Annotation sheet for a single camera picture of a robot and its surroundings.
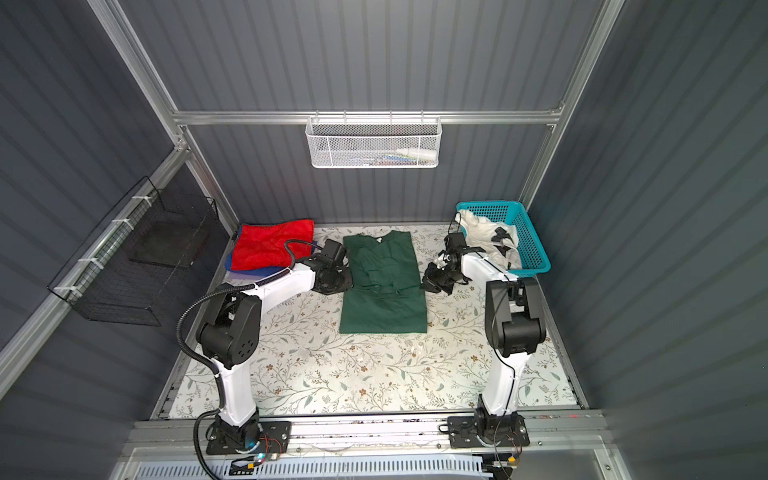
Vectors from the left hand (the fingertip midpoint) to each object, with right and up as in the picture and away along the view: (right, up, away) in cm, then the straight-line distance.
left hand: (350, 282), depth 97 cm
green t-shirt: (+11, -3, +2) cm, 12 cm away
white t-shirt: (+48, +18, +18) cm, 55 cm away
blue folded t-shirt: (-34, +3, +10) cm, 35 cm away
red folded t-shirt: (-33, +12, +11) cm, 37 cm away
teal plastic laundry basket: (+63, +8, +4) cm, 64 cm away
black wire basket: (-50, +4, -24) cm, 56 cm away
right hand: (+25, -1, -2) cm, 25 cm away
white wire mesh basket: (+7, +52, +14) cm, 54 cm away
